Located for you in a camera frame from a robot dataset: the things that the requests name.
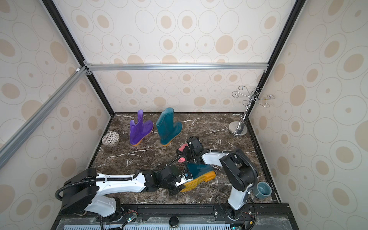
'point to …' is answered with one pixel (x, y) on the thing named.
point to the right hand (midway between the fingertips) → (189, 151)
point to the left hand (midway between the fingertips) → (187, 188)
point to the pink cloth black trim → (179, 151)
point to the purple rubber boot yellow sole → (138, 131)
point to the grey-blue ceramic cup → (262, 190)
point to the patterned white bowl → (110, 138)
